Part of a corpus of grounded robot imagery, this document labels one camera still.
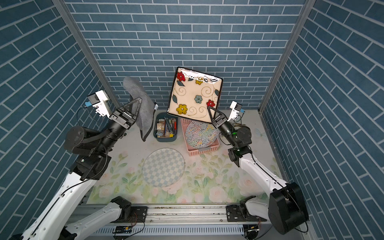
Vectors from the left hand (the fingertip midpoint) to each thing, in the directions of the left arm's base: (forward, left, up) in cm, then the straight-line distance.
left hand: (149, 101), depth 48 cm
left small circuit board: (-29, +20, -58) cm, 67 cm away
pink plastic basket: (+9, -13, -48) cm, 51 cm away
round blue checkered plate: (+1, +4, -54) cm, 54 cm away
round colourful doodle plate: (+23, -18, -50) cm, 58 cm away
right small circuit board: (-29, -42, -54) cm, 74 cm away
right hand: (+9, -21, -12) cm, 26 cm away
